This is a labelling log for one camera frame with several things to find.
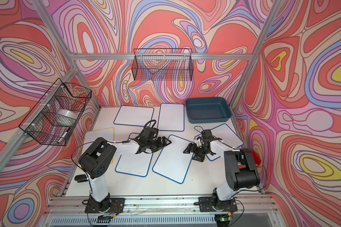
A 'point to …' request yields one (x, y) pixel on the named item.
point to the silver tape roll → (66, 117)
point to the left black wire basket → (52, 119)
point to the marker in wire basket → (64, 135)
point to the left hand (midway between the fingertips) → (170, 145)
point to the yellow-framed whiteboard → (90, 136)
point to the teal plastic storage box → (202, 109)
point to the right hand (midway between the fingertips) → (188, 158)
